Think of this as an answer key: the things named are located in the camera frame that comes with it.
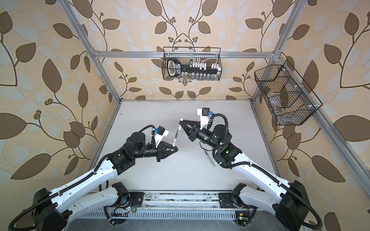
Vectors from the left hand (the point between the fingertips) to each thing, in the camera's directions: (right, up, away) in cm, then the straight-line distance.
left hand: (177, 149), depth 67 cm
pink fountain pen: (-1, +4, -1) cm, 5 cm away
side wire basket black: (+58, +24, +6) cm, 63 cm away
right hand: (+2, +12, -3) cm, 13 cm away
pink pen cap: (+1, +11, -3) cm, 11 cm away
